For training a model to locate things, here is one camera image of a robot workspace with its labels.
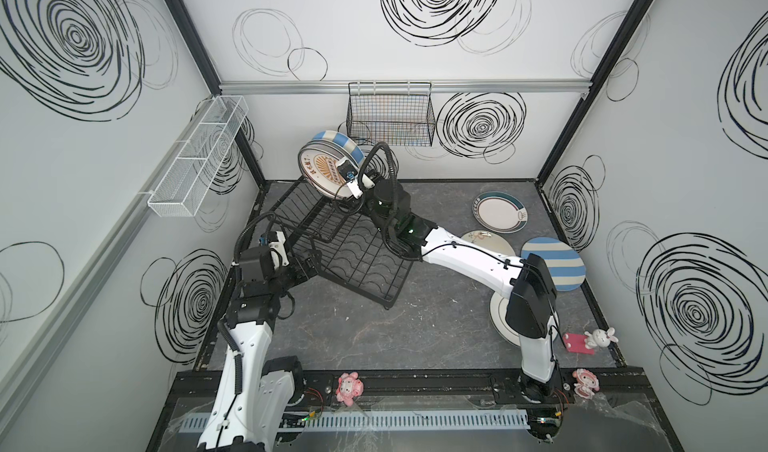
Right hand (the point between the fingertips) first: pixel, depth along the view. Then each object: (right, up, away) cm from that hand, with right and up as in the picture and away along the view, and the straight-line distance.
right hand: (353, 161), depth 72 cm
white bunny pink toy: (+61, -48, +7) cm, 78 cm away
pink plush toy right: (+57, -54, 0) cm, 79 cm away
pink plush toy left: (-1, -55, -1) cm, 55 cm away
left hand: (-12, -25, +7) cm, 28 cm away
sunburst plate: (-10, +1, +5) cm, 11 cm away
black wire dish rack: (-6, -25, +28) cm, 38 cm away
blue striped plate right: (+69, -31, +27) cm, 80 cm away
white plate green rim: (+50, -13, +38) cm, 64 cm away
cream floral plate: (+44, -22, +30) cm, 58 cm away
